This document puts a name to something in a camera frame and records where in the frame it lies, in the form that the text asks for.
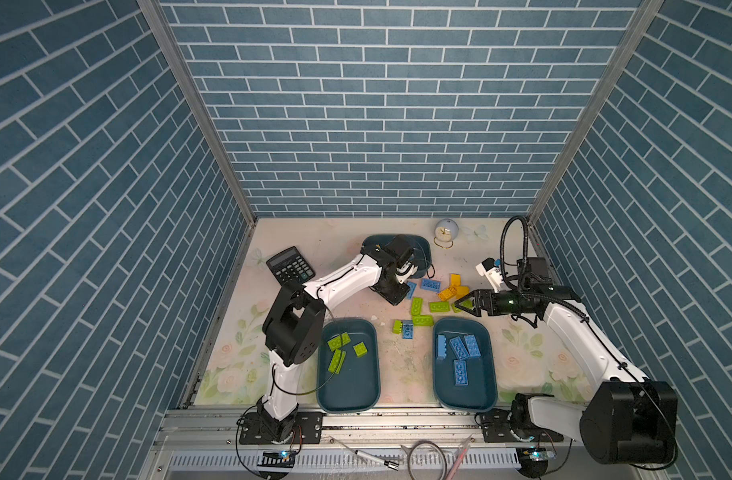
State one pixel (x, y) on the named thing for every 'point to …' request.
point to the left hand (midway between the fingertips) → (397, 296)
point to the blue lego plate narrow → (412, 286)
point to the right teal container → (481, 393)
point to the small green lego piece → (360, 349)
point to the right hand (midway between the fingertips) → (465, 300)
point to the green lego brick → (339, 341)
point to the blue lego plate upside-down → (430, 285)
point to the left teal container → (327, 382)
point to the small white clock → (445, 230)
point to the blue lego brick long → (441, 346)
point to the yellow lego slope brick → (454, 280)
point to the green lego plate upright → (416, 306)
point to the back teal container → (422, 251)
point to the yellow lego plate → (447, 293)
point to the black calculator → (290, 266)
